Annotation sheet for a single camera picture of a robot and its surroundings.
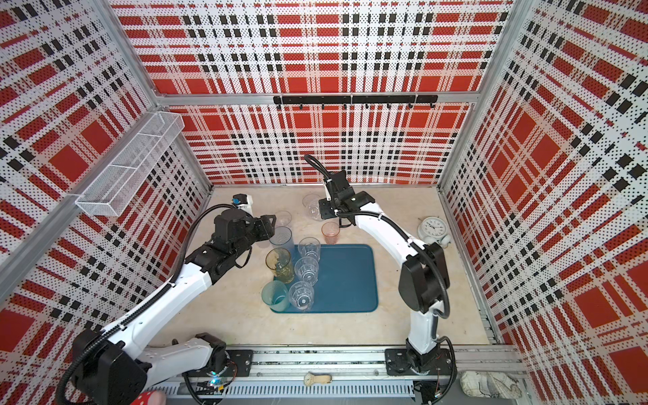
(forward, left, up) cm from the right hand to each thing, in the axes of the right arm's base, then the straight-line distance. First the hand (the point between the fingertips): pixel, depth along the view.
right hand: (329, 206), depth 87 cm
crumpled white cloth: (-50, -45, -17) cm, 69 cm away
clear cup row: (-25, +10, -19) cm, 33 cm away
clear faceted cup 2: (-14, +9, -20) cm, 26 cm away
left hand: (-7, +18, +3) cm, 20 cm away
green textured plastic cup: (-25, +19, -17) cm, 35 cm away
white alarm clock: (+2, -42, -18) cm, 46 cm away
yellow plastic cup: (-16, +17, -9) cm, 25 cm away
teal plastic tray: (-19, -6, -19) cm, 28 cm away
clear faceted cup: (-7, +8, -16) cm, 19 cm away
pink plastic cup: (+1, 0, -16) cm, 16 cm away
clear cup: (+12, +8, -12) cm, 19 cm away
